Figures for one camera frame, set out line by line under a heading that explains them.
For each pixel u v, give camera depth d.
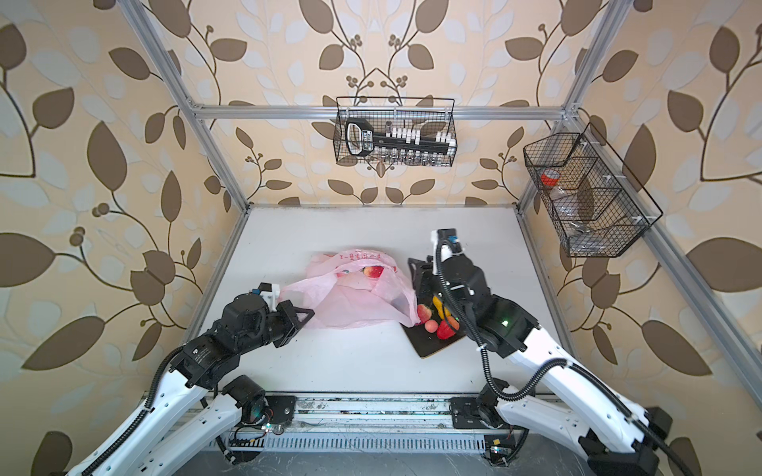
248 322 0.55
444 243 0.54
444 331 0.85
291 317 0.63
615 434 0.38
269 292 0.69
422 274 0.57
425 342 0.85
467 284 0.45
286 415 0.74
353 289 0.97
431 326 0.86
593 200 0.75
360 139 0.85
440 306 0.88
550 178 0.87
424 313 0.84
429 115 0.91
